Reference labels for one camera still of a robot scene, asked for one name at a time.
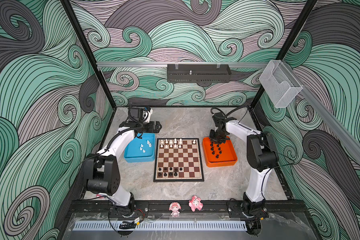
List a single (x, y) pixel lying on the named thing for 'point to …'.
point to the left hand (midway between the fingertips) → (155, 124)
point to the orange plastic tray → (217, 155)
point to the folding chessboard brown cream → (178, 160)
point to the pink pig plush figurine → (195, 203)
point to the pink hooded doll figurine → (175, 207)
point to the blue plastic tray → (141, 150)
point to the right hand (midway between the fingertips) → (212, 140)
